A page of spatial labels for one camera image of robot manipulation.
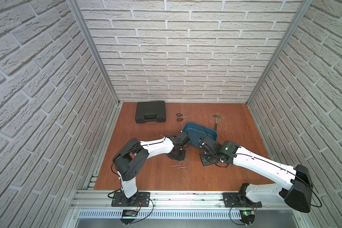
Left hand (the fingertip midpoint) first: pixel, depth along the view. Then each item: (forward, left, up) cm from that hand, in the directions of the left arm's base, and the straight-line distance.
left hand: (183, 156), depth 88 cm
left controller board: (-29, +28, -1) cm, 41 cm away
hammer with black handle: (+33, -29, +1) cm, 44 cm away
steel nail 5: (-6, -3, -1) cm, 6 cm away
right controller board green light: (-31, -32, -1) cm, 44 cm away
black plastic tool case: (+38, +25, 0) cm, 46 cm away
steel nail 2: (-6, +5, -1) cm, 8 cm away
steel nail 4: (-3, +1, -1) cm, 3 cm away
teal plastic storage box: (+20, -11, -1) cm, 22 cm away
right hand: (-5, -12, +10) cm, 16 cm away
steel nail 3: (-6, 0, -1) cm, 6 cm away
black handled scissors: (+33, -1, 0) cm, 33 cm away
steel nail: (-13, +3, -1) cm, 13 cm away
